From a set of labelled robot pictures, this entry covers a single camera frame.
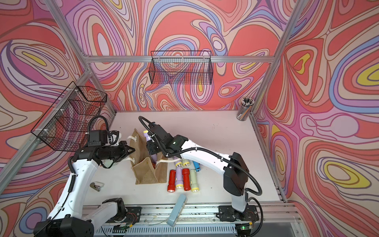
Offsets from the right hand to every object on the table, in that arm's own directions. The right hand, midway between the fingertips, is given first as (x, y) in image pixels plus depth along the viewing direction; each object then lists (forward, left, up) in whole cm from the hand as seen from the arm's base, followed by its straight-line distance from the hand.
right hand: (151, 149), depth 76 cm
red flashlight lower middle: (-7, -18, -17) cm, 25 cm away
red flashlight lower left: (-11, -9, -17) cm, 22 cm away
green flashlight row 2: (-11, -22, -17) cm, 30 cm away
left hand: (0, +8, +1) cm, 8 cm away
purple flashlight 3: (-10, -14, -17) cm, 24 cm away
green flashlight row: (0, -17, -16) cm, 24 cm away
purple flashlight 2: (-1, -13, -17) cm, 21 cm away
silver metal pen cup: (+35, -61, -12) cm, 71 cm away
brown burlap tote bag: (-8, +3, +2) cm, 9 cm away
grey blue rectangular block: (-25, -13, -18) cm, 34 cm away
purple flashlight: (+3, +1, +7) cm, 7 cm away
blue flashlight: (-2, -24, -18) cm, 30 cm away
